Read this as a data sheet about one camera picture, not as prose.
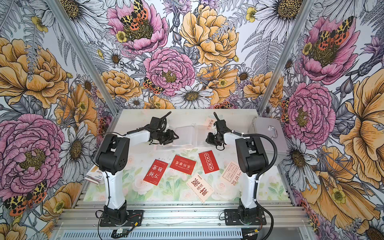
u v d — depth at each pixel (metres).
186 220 0.74
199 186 0.85
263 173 0.52
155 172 0.89
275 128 0.89
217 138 0.89
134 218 0.73
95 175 0.84
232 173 0.89
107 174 0.57
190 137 1.03
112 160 0.55
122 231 0.71
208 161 0.94
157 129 0.87
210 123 1.15
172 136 0.93
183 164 0.93
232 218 0.74
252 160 0.53
